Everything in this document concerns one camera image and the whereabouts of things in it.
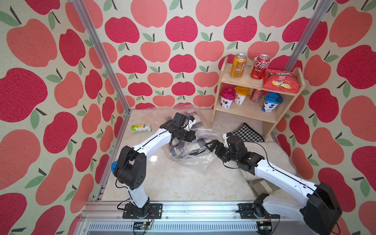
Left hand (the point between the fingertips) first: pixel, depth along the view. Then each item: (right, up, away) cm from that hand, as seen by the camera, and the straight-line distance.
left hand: (197, 139), depth 86 cm
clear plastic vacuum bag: (-1, -10, +8) cm, 13 cm away
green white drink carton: (-39, +6, +18) cm, 44 cm away
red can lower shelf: (+38, +28, +7) cm, 48 cm away
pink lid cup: (+18, +26, 0) cm, 32 cm away
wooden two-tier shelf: (+37, +18, +8) cm, 42 cm away
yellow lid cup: (+28, +29, +2) cm, 40 cm away
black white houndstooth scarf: (+37, +2, +15) cm, 40 cm away
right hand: (+7, -5, -6) cm, 11 cm away
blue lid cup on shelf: (+44, +24, -2) cm, 50 cm away
